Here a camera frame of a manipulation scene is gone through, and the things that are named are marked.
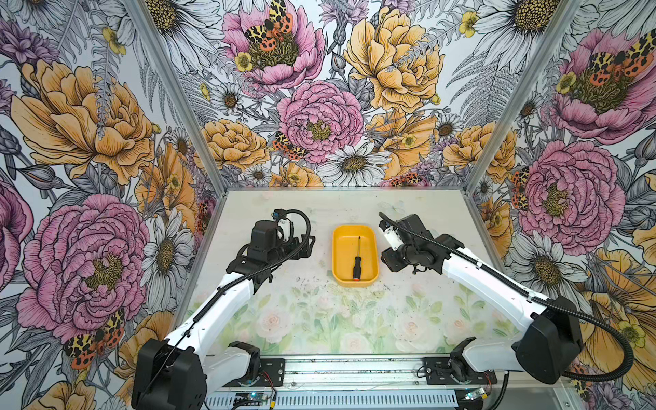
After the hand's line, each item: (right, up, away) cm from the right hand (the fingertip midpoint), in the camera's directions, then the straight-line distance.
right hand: (391, 261), depth 82 cm
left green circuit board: (-41, -35, -12) cm, 55 cm away
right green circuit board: (+21, -35, -11) cm, 42 cm away
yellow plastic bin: (-14, +1, +20) cm, 24 cm away
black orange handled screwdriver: (-10, -4, +12) cm, 16 cm away
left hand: (-29, +5, 0) cm, 29 cm away
